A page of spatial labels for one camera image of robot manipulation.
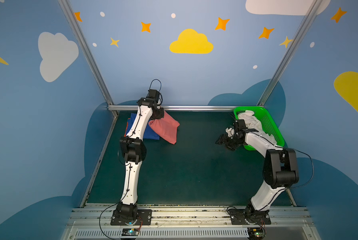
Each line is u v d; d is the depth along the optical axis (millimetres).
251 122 1079
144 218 746
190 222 733
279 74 957
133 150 616
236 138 733
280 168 492
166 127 977
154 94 790
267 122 1085
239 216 752
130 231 713
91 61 883
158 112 836
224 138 860
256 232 716
